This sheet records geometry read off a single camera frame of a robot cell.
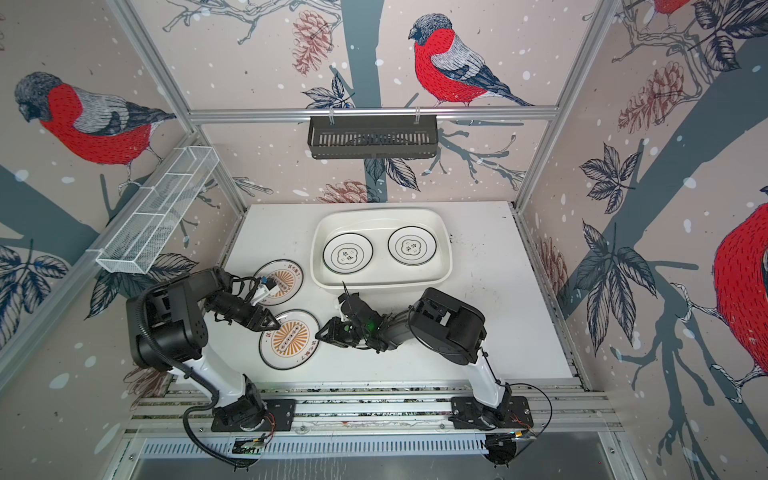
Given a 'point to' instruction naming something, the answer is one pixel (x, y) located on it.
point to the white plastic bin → (381, 249)
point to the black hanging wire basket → (373, 136)
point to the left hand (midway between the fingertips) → (266, 325)
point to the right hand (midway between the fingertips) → (316, 342)
